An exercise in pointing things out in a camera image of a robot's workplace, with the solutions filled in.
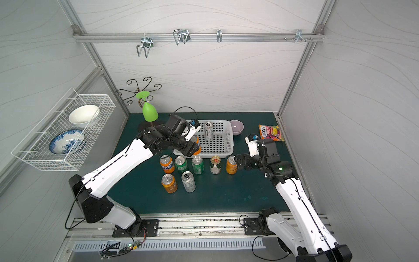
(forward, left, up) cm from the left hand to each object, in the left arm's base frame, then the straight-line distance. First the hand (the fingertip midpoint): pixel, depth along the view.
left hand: (194, 145), depth 74 cm
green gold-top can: (-2, -10, -15) cm, 19 cm away
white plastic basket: (+17, -14, -25) cm, 34 cm away
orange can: (-12, +12, -14) cm, 22 cm away
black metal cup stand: (+30, +34, -19) cm, 49 cm away
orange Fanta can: (-1, +16, -15) cm, 22 cm away
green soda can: (-2, +8, -15) cm, 17 cm away
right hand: (-2, -24, -5) cm, 25 cm away
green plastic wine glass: (+25, +29, -4) cm, 38 cm away
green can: (-2, -1, -16) cm, 16 cm away
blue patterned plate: (-5, +50, +8) cm, 51 cm away
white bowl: (+8, +52, +9) cm, 53 cm away
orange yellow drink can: (-2, -18, -16) cm, 25 cm away
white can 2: (+21, -6, -10) cm, 24 cm away
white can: (-12, +2, -12) cm, 17 cm away
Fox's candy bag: (+26, -48, -22) cm, 59 cm away
